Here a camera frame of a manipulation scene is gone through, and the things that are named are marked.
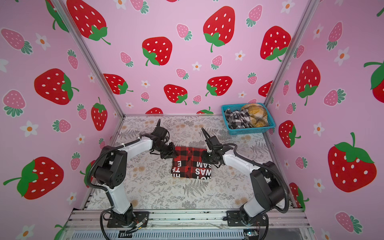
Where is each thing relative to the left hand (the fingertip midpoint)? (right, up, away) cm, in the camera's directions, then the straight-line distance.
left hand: (179, 154), depth 92 cm
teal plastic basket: (+43, +34, +23) cm, 59 cm away
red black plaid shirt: (+6, -5, -3) cm, 9 cm away
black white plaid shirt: (+41, +23, +14) cm, 49 cm away
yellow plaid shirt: (+56, +25, +15) cm, 63 cm away
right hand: (+14, -2, -3) cm, 14 cm away
